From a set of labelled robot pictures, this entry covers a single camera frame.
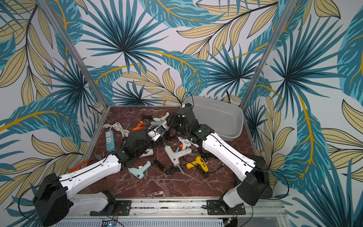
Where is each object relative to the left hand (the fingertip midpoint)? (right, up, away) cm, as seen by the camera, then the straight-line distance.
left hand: (158, 129), depth 78 cm
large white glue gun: (+9, -18, +10) cm, 22 cm away
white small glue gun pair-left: (+16, -10, +17) cm, 25 cm away
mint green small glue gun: (-12, -26, +6) cm, 30 cm away
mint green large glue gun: (-8, +2, +26) cm, 27 cm away
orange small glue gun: (-19, 0, +27) cm, 32 cm away
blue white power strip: (-36, -9, +18) cm, 41 cm away
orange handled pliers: (-51, -24, +10) cm, 57 cm away
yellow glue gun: (+24, -21, +10) cm, 33 cm away
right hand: (+6, +5, -3) cm, 9 cm away
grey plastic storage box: (+48, +5, +36) cm, 61 cm away
